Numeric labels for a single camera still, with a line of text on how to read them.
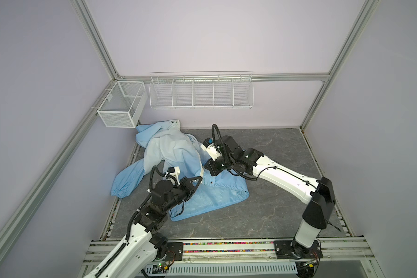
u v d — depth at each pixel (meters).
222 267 0.71
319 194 0.47
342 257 0.74
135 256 0.57
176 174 0.69
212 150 0.68
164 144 1.02
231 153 0.58
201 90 0.98
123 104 1.04
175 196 0.62
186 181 0.66
